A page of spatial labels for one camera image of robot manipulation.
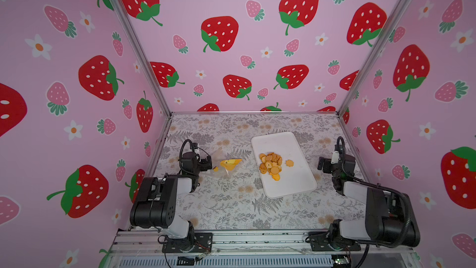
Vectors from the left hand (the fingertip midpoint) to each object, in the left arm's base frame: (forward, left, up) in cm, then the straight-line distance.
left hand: (201, 156), depth 96 cm
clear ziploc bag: (-6, -15, +2) cm, 17 cm away
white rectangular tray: (+13, -46, -7) cm, 49 cm away
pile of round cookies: (-4, -36, 0) cm, 37 cm away
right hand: (-2, -66, +2) cm, 66 cm away
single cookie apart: (-2, -47, -4) cm, 47 cm away
